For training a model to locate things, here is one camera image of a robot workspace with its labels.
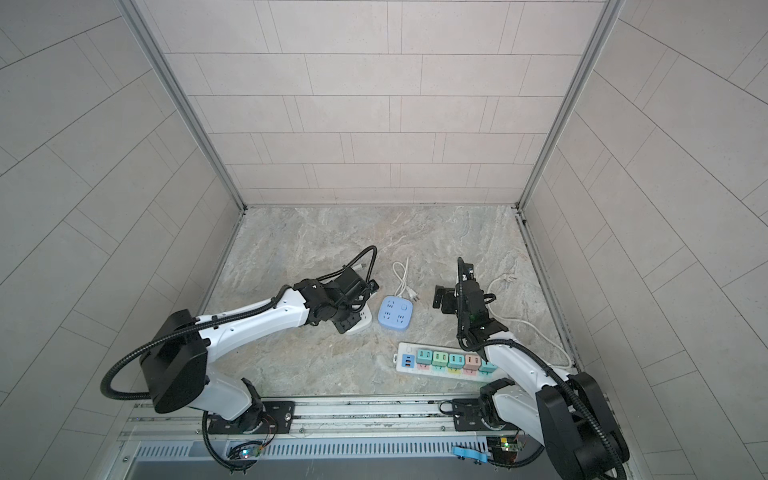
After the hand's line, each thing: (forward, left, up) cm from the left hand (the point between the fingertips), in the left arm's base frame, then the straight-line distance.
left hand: (359, 311), depth 83 cm
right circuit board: (-31, -35, -5) cm, 47 cm away
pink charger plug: (-14, -30, +1) cm, 33 cm away
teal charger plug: (-13, -18, +1) cm, 22 cm away
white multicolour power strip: (-11, -13, -3) cm, 17 cm away
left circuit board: (-32, +22, -2) cm, 39 cm away
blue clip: (-32, -28, -2) cm, 43 cm away
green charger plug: (-13, -22, +1) cm, 25 cm away
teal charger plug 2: (-14, -26, +1) cm, 29 cm away
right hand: (+7, -26, 0) cm, 27 cm away
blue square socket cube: (+1, -10, -3) cm, 11 cm away
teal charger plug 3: (-15, -33, +1) cm, 36 cm away
